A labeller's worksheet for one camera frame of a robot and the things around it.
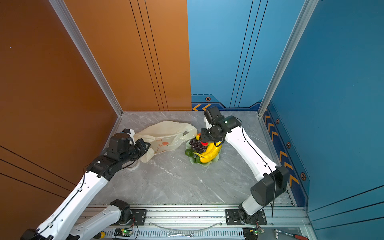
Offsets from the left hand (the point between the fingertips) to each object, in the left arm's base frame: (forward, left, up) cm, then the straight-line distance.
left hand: (152, 142), depth 74 cm
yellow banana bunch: (+2, -31, -14) cm, 34 cm away
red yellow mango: (+13, -23, -12) cm, 29 cm away
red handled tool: (-36, -69, -23) cm, 81 cm away
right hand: (+4, -25, -1) cm, 26 cm away
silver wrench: (-36, -21, -24) cm, 48 cm away
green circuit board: (-35, +12, -25) cm, 45 cm away
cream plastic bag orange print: (+6, -4, -3) cm, 8 cm away
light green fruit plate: (0, -33, -19) cm, 38 cm away
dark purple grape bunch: (+8, -22, -14) cm, 27 cm away
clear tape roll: (-14, +4, +3) cm, 15 cm away
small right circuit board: (-34, -52, -23) cm, 66 cm away
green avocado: (+2, -18, -13) cm, 22 cm away
